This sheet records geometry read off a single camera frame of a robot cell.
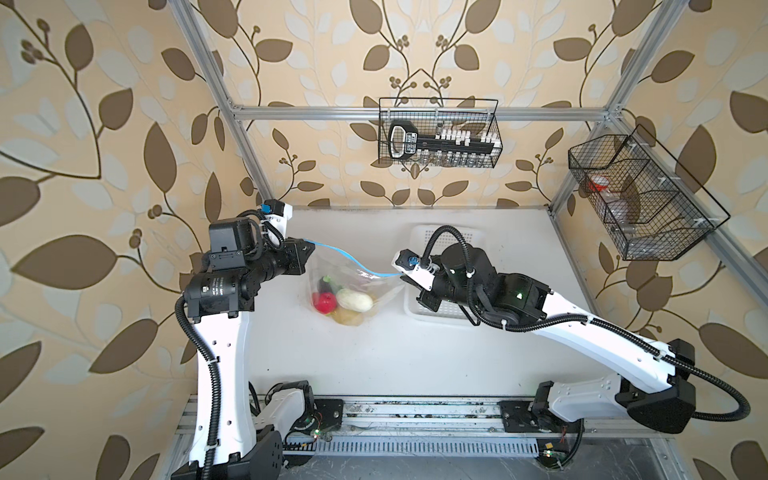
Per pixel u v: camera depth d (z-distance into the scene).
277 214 0.54
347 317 0.79
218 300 0.40
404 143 0.84
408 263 0.52
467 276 0.44
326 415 0.74
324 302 0.76
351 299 0.77
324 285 0.75
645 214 0.75
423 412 0.76
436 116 0.91
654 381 0.39
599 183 0.81
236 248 0.45
